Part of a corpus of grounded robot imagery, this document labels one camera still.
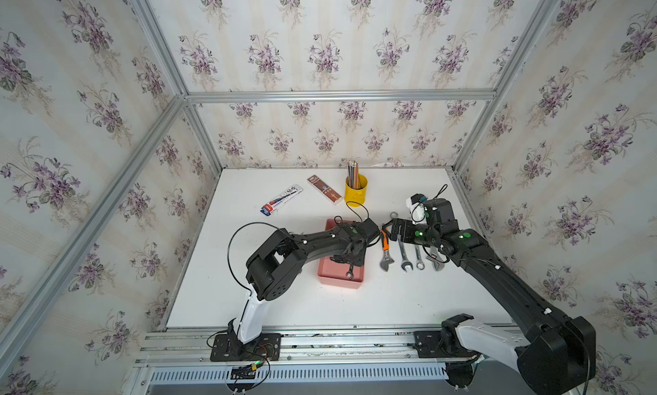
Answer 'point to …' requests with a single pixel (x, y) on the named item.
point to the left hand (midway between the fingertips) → (354, 263)
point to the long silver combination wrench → (406, 262)
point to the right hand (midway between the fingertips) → (396, 228)
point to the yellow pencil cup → (355, 190)
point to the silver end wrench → (350, 274)
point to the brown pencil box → (325, 190)
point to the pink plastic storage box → (333, 273)
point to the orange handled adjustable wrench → (387, 260)
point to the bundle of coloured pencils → (353, 174)
